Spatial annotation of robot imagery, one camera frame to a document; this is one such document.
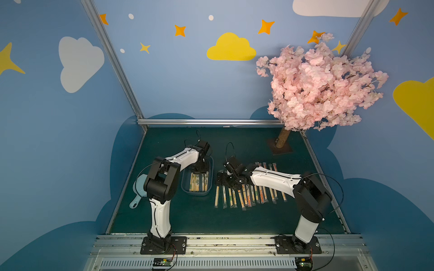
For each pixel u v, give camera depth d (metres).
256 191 0.91
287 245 0.74
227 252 0.74
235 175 0.68
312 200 0.47
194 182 0.93
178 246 0.74
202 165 0.88
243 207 0.86
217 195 0.90
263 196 0.90
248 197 0.89
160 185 0.53
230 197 0.88
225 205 0.86
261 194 0.91
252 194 0.91
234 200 0.88
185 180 0.94
